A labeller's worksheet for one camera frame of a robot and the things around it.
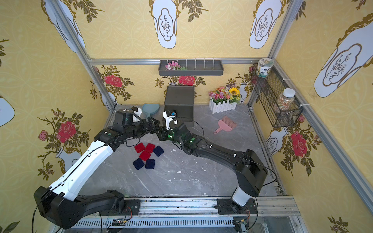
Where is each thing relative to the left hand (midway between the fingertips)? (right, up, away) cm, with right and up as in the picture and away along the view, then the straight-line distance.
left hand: (150, 124), depth 77 cm
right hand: (+5, 0, 0) cm, 5 cm away
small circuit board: (-15, -50, -4) cm, 52 cm away
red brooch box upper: (-5, -16, +18) cm, 25 cm away
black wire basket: (+75, +22, +22) cm, 81 cm away
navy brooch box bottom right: (-4, -25, +13) cm, 29 cm away
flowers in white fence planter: (+46, +17, +29) cm, 57 cm away
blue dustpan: (-11, +11, +44) cm, 46 cm away
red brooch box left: (-12, -16, +18) cm, 27 cm away
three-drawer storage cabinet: (+15, +16, +19) cm, 29 cm away
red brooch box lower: (-8, -21, +16) cm, 28 cm away
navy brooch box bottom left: (-10, -24, +11) cm, 29 cm away
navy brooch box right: (+1, -18, +17) cm, 25 cm away
